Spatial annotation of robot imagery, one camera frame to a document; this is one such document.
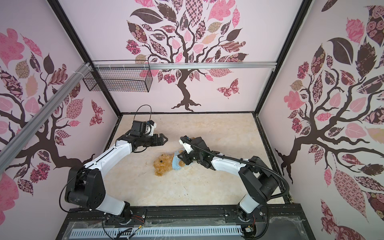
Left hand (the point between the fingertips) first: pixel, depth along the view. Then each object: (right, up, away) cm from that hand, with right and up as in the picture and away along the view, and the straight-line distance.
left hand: (162, 141), depth 87 cm
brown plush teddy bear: (+3, -12, -4) cm, 13 cm away
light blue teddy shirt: (+9, -11, -4) cm, 15 cm away
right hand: (+11, -7, -3) cm, 13 cm away
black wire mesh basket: (-28, +42, +7) cm, 51 cm away
